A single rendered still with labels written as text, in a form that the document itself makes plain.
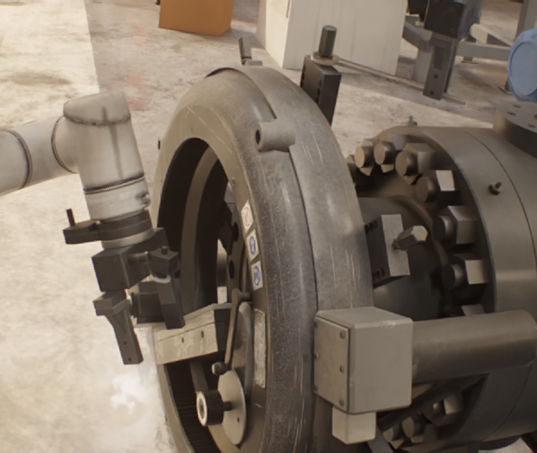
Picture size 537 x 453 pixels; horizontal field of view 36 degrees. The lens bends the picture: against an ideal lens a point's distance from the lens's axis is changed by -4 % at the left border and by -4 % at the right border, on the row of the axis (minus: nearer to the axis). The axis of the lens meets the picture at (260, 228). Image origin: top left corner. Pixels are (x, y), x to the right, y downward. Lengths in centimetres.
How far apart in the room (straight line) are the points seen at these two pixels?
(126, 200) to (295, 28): 403
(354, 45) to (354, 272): 423
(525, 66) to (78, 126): 97
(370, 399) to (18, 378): 137
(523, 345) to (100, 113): 62
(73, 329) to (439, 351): 153
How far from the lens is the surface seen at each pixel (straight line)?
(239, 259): 155
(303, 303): 105
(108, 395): 216
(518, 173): 140
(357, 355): 96
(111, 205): 113
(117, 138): 113
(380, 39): 529
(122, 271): 112
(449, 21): 110
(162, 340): 154
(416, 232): 100
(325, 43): 122
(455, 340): 104
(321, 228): 106
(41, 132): 121
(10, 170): 116
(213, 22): 573
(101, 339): 236
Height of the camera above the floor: 132
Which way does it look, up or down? 26 degrees down
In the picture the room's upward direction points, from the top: 8 degrees clockwise
